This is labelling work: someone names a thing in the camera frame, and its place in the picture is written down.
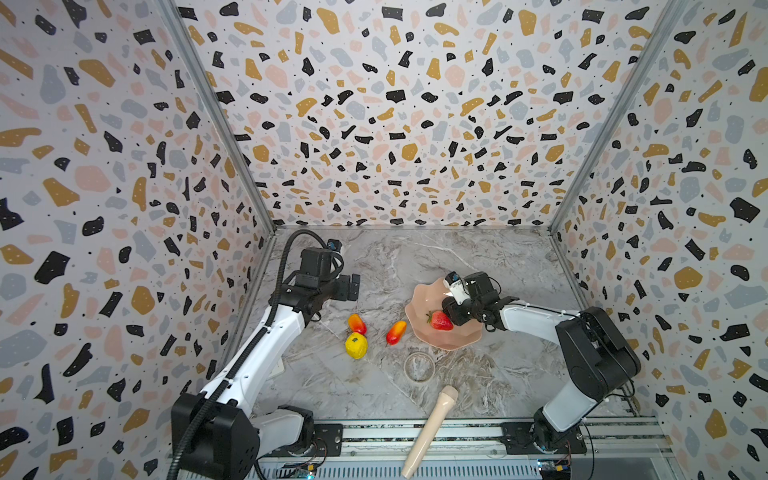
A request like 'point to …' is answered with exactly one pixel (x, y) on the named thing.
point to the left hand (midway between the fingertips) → (342, 272)
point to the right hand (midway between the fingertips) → (446, 301)
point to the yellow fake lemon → (356, 345)
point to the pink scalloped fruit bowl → (427, 299)
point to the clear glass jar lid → (419, 367)
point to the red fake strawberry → (438, 320)
